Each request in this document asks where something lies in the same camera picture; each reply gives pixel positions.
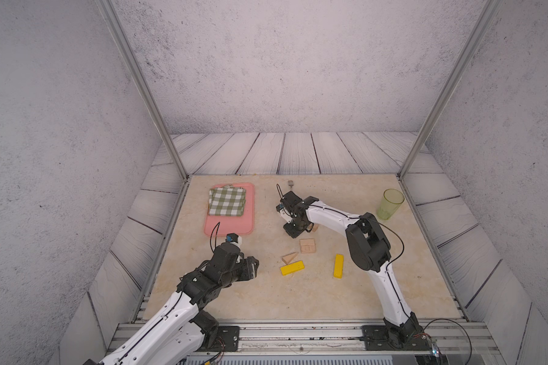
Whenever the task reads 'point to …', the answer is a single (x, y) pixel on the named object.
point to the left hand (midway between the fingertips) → (255, 264)
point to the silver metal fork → (291, 183)
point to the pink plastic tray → (219, 226)
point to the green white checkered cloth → (227, 201)
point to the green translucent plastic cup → (391, 200)
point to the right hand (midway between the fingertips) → (292, 231)
